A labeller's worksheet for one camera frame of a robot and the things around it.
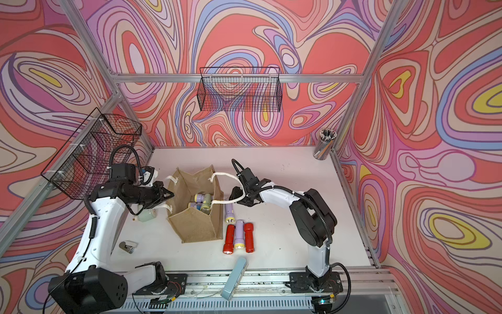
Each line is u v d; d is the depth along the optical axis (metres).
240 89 0.95
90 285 0.38
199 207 0.86
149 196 0.65
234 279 0.72
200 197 0.93
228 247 0.80
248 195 0.68
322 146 1.07
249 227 0.85
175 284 0.73
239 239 0.82
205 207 0.83
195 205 0.88
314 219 0.50
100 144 0.80
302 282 0.74
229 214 0.89
